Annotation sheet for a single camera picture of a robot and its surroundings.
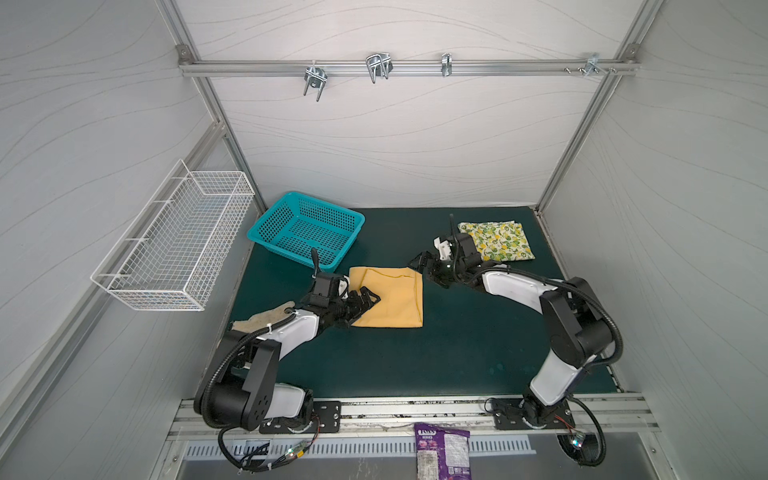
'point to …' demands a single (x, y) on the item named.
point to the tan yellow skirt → (400, 290)
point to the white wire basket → (172, 258)
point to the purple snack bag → (442, 453)
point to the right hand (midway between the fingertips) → (419, 263)
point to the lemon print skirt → (499, 240)
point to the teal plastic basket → (297, 224)
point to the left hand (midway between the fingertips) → (375, 301)
